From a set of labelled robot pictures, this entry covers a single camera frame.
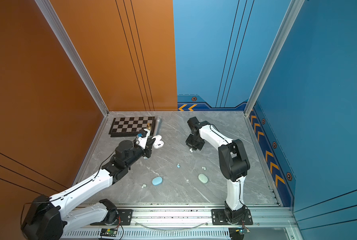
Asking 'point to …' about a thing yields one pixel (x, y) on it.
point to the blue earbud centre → (178, 165)
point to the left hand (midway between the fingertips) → (154, 137)
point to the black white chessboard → (130, 127)
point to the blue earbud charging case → (157, 180)
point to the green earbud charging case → (203, 178)
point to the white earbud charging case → (158, 143)
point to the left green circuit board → (110, 232)
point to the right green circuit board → (243, 230)
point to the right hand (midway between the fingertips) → (188, 147)
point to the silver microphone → (158, 125)
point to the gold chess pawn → (148, 127)
